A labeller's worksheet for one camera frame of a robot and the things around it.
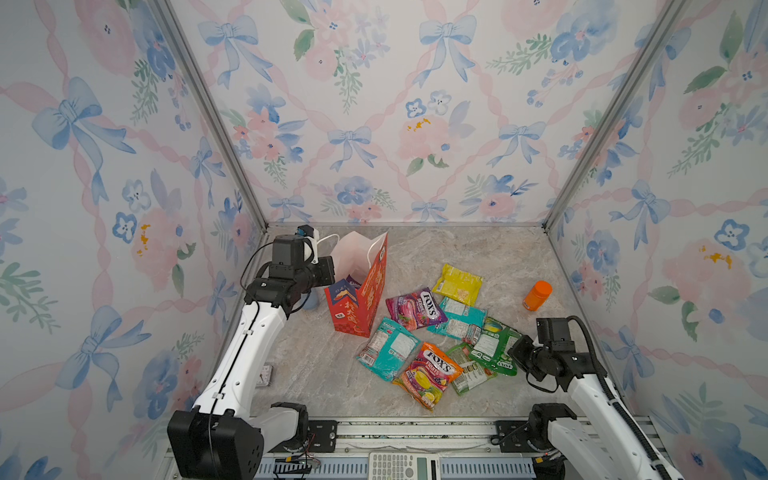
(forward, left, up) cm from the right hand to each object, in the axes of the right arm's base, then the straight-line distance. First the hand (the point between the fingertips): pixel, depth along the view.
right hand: (509, 349), depth 84 cm
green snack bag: (+1, +4, -1) cm, 4 cm away
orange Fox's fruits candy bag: (-7, +23, -1) cm, 24 cm away
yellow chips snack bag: (+23, +11, -2) cm, 25 cm away
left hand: (+14, +48, +21) cm, 54 cm away
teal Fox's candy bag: (0, +34, -1) cm, 34 cm away
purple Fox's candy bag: (+13, +26, -2) cm, 29 cm away
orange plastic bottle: (+16, -11, +4) cm, 19 cm away
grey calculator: (-27, +30, -2) cm, 40 cm away
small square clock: (-8, +67, -2) cm, 68 cm away
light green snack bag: (-6, +10, -4) cm, 12 cm away
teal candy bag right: (+9, +11, -1) cm, 14 cm away
